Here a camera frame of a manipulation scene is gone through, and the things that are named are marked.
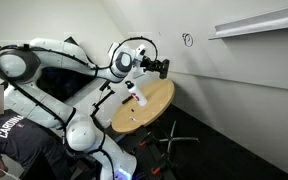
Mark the white water bottle black cap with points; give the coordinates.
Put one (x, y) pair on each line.
(140, 97)

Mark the black flat screen monitor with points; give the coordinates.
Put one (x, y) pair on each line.
(60, 86)

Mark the large white whiteboard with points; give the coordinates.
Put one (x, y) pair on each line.
(217, 56)

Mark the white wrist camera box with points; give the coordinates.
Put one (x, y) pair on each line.
(140, 52)

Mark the black camera stand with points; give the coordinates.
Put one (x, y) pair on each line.
(102, 100)

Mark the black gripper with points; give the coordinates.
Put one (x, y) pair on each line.
(147, 64)

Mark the chrome star table base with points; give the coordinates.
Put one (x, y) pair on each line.
(172, 139)

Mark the grey metal whiteboard ledge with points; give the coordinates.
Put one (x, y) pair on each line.
(257, 25)

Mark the black stereo camera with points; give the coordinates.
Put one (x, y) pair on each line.
(104, 85)

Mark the black white whiteboard marker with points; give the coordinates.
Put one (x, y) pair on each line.
(126, 100)

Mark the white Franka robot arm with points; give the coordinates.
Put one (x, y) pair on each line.
(80, 133)

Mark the orange black clamp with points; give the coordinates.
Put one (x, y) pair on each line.
(156, 170)
(144, 142)

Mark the person in grey shirt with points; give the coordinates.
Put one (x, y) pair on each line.
(24, 143)

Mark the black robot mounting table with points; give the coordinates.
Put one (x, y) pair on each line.
(150, 153)

